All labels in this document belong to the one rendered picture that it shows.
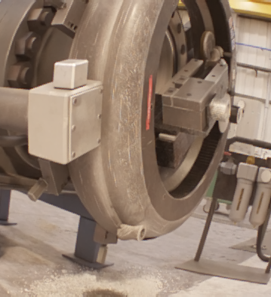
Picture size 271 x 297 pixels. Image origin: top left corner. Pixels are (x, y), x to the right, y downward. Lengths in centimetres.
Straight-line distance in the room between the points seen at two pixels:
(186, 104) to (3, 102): 34
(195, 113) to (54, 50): 39
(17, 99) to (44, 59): 35
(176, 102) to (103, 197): 21
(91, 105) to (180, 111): 22
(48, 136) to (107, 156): 14
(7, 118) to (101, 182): 21
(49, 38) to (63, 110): 47
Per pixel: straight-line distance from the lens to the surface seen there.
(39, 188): 78
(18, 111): 71
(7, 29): 102
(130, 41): 72
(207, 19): 124
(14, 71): 98
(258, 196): 176
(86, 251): 151
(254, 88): 1243
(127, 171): 77
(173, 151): 87
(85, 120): 67
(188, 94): 84
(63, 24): 74
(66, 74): 64
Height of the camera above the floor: 41
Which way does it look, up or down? 1 degrees up
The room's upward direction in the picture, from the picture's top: 12 degrees clockwise
